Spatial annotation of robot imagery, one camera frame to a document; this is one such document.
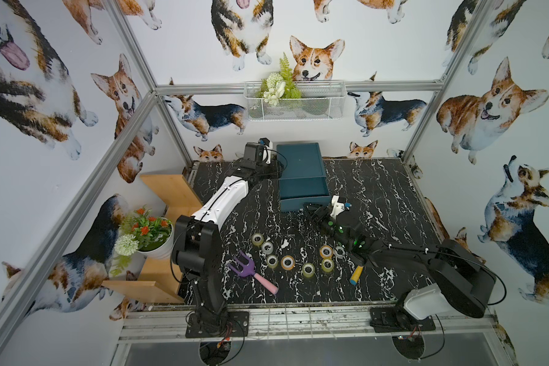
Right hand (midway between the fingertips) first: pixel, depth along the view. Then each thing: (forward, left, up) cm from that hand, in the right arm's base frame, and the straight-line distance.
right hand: (308, 200), depth 80 cm
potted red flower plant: (-13, +53, +2) cm, 54 cm away
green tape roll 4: (-16, -7, -21) cm, 27 cm away
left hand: (+18, +12, +2) cm, 21 cm away
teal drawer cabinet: (+11, +1, -2) cm, 11 cm away
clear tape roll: (-9, +16, -20) cm, 27 cm away
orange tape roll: (-14, +8, -21) cm, 27 cm away
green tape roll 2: (-14, +14, -21) cm, 29 cm away
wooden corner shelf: (-24, +49, -11) cm, 56 cm away
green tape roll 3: (-17, 0, -20) cm, 27 cm away
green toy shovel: (-20, -17, -19) cm, 32 cm away
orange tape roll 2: (-10, -7, -22) cm, 25 cm away
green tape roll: (-5, +20, -20) cm, 29 cm away
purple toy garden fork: (-17, +23, -21) cm, 35 cm away
